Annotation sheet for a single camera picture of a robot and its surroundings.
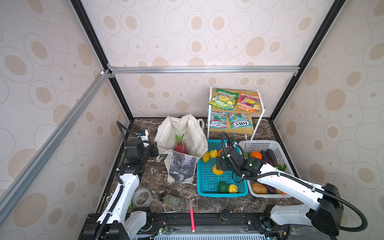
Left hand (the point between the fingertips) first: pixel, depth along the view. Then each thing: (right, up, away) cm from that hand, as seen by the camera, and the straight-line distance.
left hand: (159, 140), depth 80 cm
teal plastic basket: (+28, -26, +6) cm, 39 cm away
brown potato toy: (+53, -26, -1) cm, 59 cm away
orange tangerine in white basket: (+57, -9, +13) cm, 59 cm away
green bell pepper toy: (+34, -25, 0) cm, 42 cm away
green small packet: (-14, -34, -2) cm, 37 cm away
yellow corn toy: (+26, -12, +13) cm, 31 cm away
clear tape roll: (-12, -28, +1) cm, 30 cm away
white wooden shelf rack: (+41, +20, 0) cm, 46 cm away
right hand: (+35, -11, +1) cm, 37 cm away
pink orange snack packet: (+47, +20, -2) cm, 51 cm away
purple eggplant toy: (+63, -12, +13) cm, 66 cm away
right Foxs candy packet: (+47, +12, +15) cm, 51 cm away
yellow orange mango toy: (+32, -19, +7) cm, 37 cm away
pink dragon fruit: (+10, -4, +15) cm, 19 cm away
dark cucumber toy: (+67, -11, +13) cm, 69 cm away
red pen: (+18, -39, -6) cm, 43 cm away
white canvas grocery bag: (+12, -14, -3) cm, 19 cm away
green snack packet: (+34, +21, -2) cm, 40 cm away
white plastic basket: (+55, -5, +15) cm, 57 cm away
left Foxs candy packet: (+34, +12, +14) cm, 38 cm away
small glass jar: (+7, -31, -2) cm, 32 cm away
